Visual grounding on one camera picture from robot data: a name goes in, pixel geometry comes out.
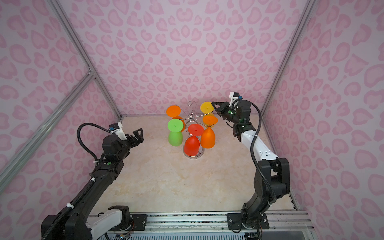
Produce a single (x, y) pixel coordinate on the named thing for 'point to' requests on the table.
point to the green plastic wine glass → (175, 135)
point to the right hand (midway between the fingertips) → (212, 102)
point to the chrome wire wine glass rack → (191, 118)
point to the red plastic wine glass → (192, 143)
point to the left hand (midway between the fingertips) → (135, 129)
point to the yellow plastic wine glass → (207, 107)
